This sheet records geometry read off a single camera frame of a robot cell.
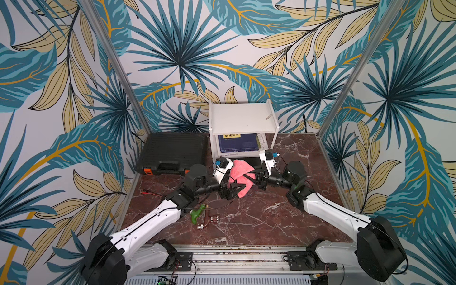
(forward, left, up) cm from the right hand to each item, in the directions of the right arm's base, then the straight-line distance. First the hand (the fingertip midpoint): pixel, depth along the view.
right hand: (242, 172), depth 70 cm
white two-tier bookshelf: (+24, +3, +7) cm, 25 cm away
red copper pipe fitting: (-10, +13, -24) cm, 29 cm away
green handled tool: (-6, +22, -27) cm, 35 cm away
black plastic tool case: (+26, +36, -19) cm, 49 cm away
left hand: (-2, +2, -3) cm, 4 cm away
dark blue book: (+21, -4, -6) cm, 23 cm away
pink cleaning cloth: (-1, +2, +4) cm, 4 cm away
